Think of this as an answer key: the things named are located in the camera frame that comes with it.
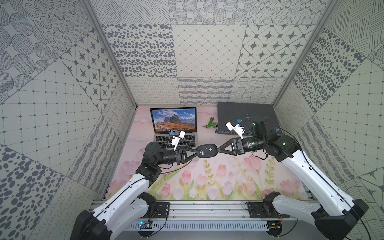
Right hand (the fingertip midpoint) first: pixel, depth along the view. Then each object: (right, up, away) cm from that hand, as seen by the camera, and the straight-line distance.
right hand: (221, 152), depth 61 cm
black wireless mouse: (-6, 0, +1) cm, 6 cm away
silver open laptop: (-31, +13, +36) cm, 49 cm away
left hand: (-10, +1, +3) cm, 11 cm away
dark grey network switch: (+26, +19, +53) cm, 62 cm away
